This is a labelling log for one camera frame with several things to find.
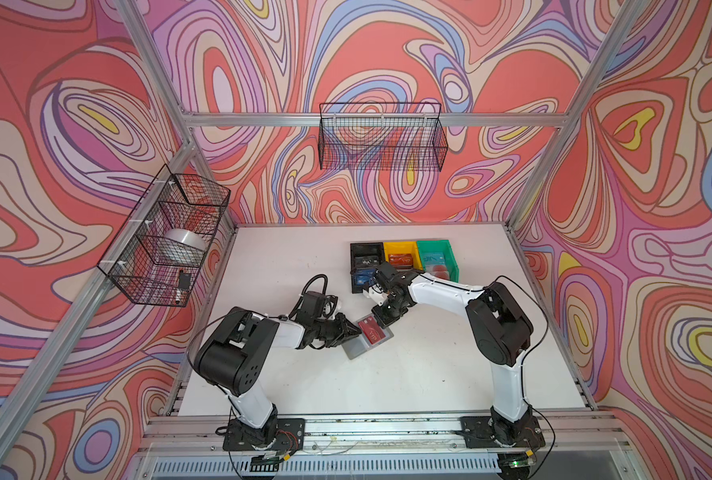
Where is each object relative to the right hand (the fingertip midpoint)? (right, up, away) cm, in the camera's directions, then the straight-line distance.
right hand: (383, 327), depth 93 cm
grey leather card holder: (-7, -4, -4) cm, 9 cm away
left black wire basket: (-56, +24, -21) cm, 64 cm away
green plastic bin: (+22, +26, +12) cm, 36 cm away
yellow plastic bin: (+9, +25, +14) cm, 30 cm away
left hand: (-7, 0, -4) cm, 8 cm away
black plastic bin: (-6, +22, +14) cm, 27 cm away
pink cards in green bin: (+20, +19, +13) cm, 30 cm away
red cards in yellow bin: (+8, +20, +14) cm, 26 cm away
